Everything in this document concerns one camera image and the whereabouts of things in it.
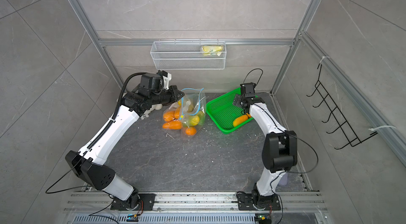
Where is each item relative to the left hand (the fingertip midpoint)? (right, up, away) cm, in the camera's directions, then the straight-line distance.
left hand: (185, 91), depth 72 cm
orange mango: (+31, -16, +26) cm, 43 cm away
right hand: (+33, -4, +20) cm, 39 cm away
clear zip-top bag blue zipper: (-9, -8, +29) cm, 32 cm away
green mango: (+3, -15, +12) cm, 19 cm away
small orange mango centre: (-14, -13, +23) cm, 30 cm away
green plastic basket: (+21, -11, +35) cm, 42 cm away
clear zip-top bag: (+3, -10, +6) cm, 12 cm away
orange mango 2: (+37, -13, +29) cm, 49 cm away
